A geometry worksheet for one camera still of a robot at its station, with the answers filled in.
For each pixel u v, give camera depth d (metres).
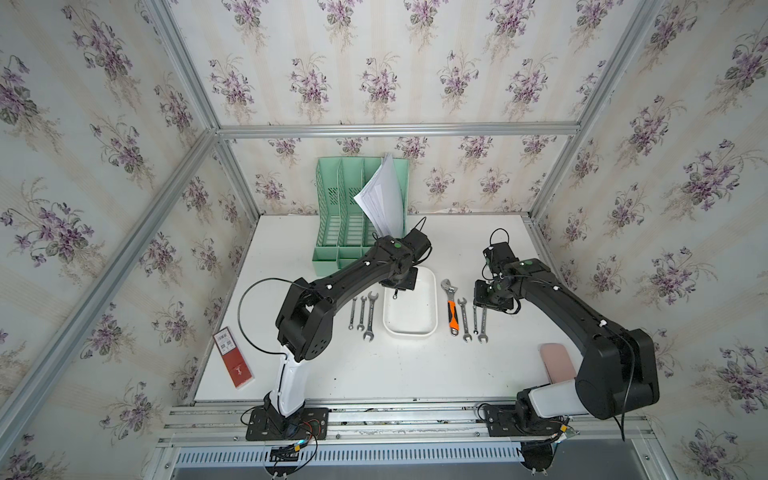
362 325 0.91
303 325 0.51
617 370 0.46
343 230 1.14
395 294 0.86
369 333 0.88
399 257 0.61
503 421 0.73
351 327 0.90
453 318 0.91
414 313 0.91
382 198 0.93
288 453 0.72
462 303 0.95
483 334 0.89
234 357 0.84
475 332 0.89
